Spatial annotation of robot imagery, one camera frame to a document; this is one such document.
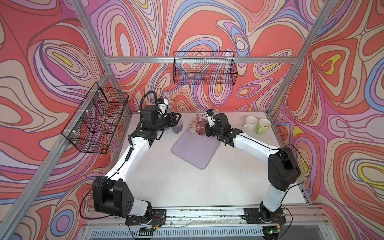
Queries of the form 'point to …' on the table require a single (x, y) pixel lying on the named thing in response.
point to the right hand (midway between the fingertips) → (207, 127)
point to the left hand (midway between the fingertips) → (180, 114)
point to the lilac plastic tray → (196, 149)
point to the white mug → (251, 122)
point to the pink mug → (198, 126)
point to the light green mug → (264, 126)
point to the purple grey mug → (177, 128)
